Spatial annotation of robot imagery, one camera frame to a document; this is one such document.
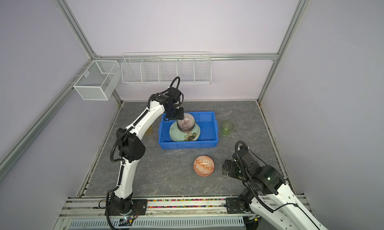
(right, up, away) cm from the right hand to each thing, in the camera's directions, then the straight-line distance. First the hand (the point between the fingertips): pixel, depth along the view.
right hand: (230, 169), depth 72 cm
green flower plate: (-29, +13, +26) cm, 41 cm away
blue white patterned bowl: (-13, -4, +15) cm, 20 cm away
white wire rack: (-40, +58, +27) cm, 75 cm away
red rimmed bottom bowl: (-23, +20, +24) cm, 39 cm away
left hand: (-25, +24, +18) cm, 39 cm away
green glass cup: (+3, +19, +25) cm, 31 cm away
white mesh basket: (-82, +49, +27) cm, 99 cm away
